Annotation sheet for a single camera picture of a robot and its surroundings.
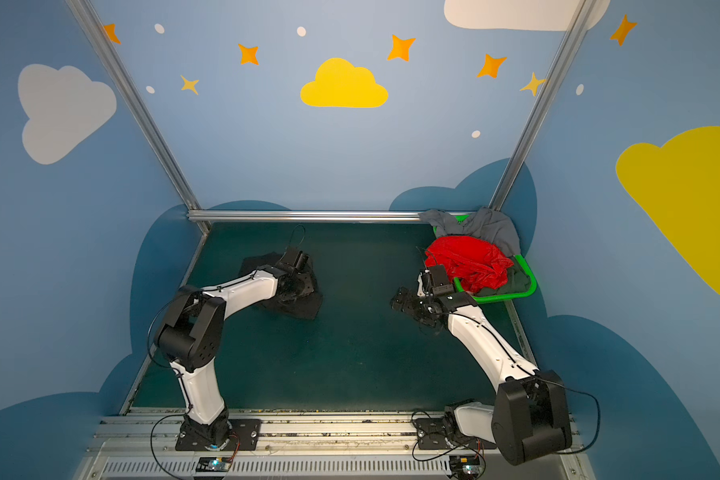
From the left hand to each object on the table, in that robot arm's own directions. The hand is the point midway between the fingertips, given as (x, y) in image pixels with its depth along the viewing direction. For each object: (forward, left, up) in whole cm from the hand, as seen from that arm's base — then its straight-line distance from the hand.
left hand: (312, 287), depth 98 cm
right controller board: (-48, -43, -5) cm, 64 cm away
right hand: (-10, -29, +8) cm, 32 cm away
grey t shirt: (+26, -63, +6) cm, 68 cm away
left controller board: (-48, +19, -4) cm, 52 cm away
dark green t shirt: (-2, -65, +9) cm, 65 cm away
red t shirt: (+3, -53, +10) cm, 54 cm away
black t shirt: (-4, +3, -7) cm, 8 cm away
